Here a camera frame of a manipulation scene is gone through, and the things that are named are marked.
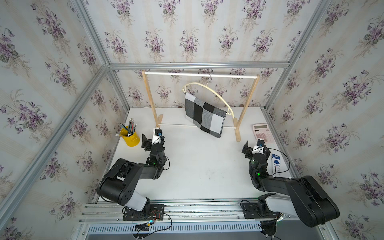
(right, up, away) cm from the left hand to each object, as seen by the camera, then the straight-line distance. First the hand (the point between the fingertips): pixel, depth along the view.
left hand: (151, 134), depth 85 cm
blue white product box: (+75, -18, +3) cm, 77 cm away
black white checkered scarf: (+31, +11, +8) cm, 34 cm away
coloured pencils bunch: (-17, +1, +9) cm, 19 cm away
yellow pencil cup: (-14, -4, +7) cm, 17 cm away
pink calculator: (+73, +1, +19) cm, 76 cm away
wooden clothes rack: (+55, +8, +14) cm, 57 cm away
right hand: (+62, -6, +1) cm, 62 cm away
